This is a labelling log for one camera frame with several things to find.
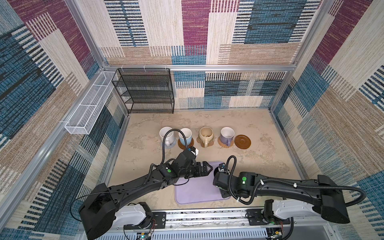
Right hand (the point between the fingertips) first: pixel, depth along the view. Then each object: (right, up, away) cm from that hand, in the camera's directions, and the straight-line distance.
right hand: (226, 190), depth 77 cm
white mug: (-31, +25, +17) cm, 44 cm away
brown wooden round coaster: (-23, +19, +19) cm, 35 cm away
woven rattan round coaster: (+3, +20, +22) cm, 30 cm away
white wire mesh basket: (-84, +36, +14) cm, 92 cm away
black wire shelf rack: (-51, +58, +32) cm, 84 cm away
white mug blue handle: (-20, +28, +18) cm, 39 cm away
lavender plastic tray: (-13, -2, +6) cm, 14 cm away
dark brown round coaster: (+16, +22, +25) cm, 37 cm away
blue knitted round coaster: (-31, +19, +21) cm, 42 cm away
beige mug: (-8, +26, +24) cm, 36 cm away
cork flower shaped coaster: (-11, +21, +19) cm, 30 cm away
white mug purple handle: (+6, +27, +25) cm, 37 cm away
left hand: (-9, +11, -1) cm, 15 cm away
